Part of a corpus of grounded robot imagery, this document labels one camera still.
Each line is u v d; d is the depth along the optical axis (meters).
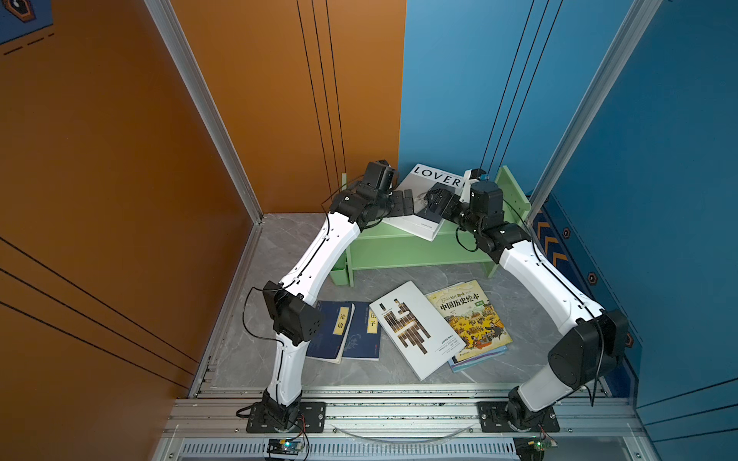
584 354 0.42
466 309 0.92
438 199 0.70
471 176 0.70
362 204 0.55
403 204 0.71
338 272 0.93
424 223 0.75
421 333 0.85
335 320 0.89
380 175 0.59
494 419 0.72
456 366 0.81
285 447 0.71
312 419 0.74
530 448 0.71
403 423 0.73
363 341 0.85
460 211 0.68
